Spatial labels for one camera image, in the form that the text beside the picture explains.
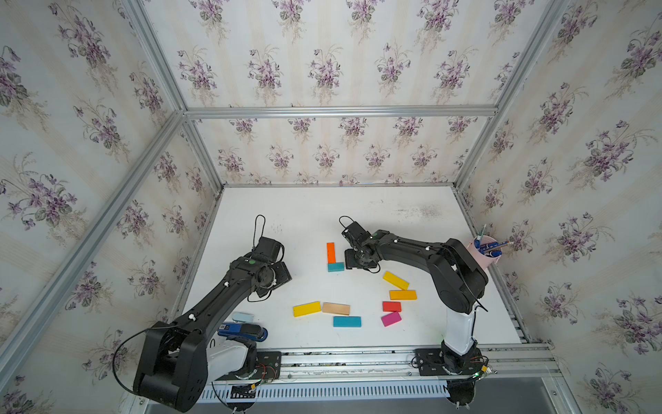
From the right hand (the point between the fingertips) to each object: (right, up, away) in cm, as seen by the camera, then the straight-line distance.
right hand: (357, 263), depth 94 cm
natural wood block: (-11, -13, -10) cm, 19 cm away
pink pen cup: (+42, +3, -8) cm, 43 cm away
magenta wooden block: (+10, -16, -12) cm, 22 cm away
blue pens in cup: (+46, +6, -6) cm, 47 cm away
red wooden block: (+11, -12, -10) cm, 19 cm away
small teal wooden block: (-7, -1, -2) cm, 7 cm away
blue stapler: (-36, -17, -17) cm, 43 cm away
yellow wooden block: (-18, -13, -10) cm, 24 cm away
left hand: (-26, -4, -9) cm, 28 cm away
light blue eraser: (-38, -15, -12) cm, 43 cm away
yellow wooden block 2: (+14, -6, -3) cm, 15 cm away
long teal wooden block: (-5, -16, -12) cm, 21 cm away
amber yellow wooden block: (+15, -10, -6) cm, 19 cm away
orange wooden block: (-10, +2, +2) cm, 10 cm away
